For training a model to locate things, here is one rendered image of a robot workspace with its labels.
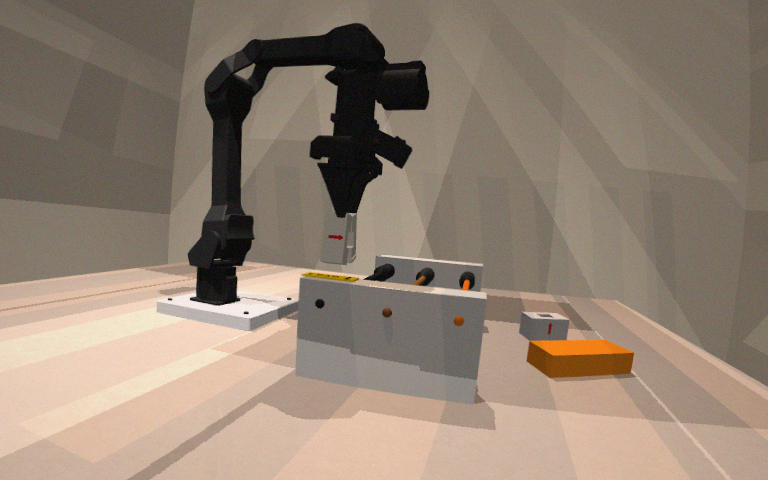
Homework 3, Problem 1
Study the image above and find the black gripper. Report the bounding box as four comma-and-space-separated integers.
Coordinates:
309, 106, 383, 218

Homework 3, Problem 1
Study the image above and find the orange rectangular block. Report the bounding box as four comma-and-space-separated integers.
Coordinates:
526, 340, 634, 378

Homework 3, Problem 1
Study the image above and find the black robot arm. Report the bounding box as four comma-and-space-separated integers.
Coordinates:
188, 23, 429, 306

